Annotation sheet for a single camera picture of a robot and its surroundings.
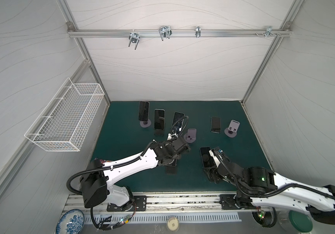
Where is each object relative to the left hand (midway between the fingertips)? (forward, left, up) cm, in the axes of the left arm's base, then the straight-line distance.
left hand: (175, 146), depth 79 cm
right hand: (-10, -17, +2) cm, 20 cm away
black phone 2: (+27, -30, -15) cm, 43 cm away
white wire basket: (0, +53, +17) cm, 56 cm away
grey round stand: (+26, +23, -15) cm, 37 cm away
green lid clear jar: (-32, -51, -4) cm, 60 cm away
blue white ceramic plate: (-35, +48, -12) cm, 61 cm away
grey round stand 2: (+13, -10, -11) cm, 20 cm away
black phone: (-15, +1, +13) cm, 20 cm away
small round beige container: (-34, +1, -3) cm, 34 cm away
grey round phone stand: (+17, -38, -9) cm, 43 cm away
